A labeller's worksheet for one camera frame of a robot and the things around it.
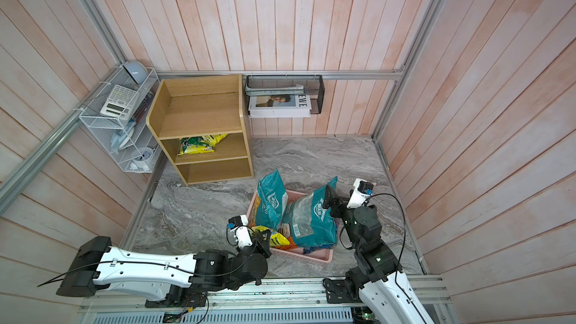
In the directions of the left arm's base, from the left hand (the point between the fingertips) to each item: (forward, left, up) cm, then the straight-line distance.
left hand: (272, 236), depth 70 cm
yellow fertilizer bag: (+35, +31, +5) cm, 47 cm away
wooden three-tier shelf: (+37, +28, +15) cm, 49 cm away
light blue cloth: (+34, +58, +12) cm, 68 cm away
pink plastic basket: (-1, -19, -15) cm, 24 cm away
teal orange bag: (+11, 0, +4) cm, 11 cm away
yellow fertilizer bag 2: (-1, -1, 0) cm, 1 cm away
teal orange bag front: (+2, -12, +4) cm, 13 cm away
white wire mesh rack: (+27, +50, +10) cm, 58 cm away
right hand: (+14, -22, +7) cm, 27 cm away
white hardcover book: (+51, -5, +12) cm, 53 cm away
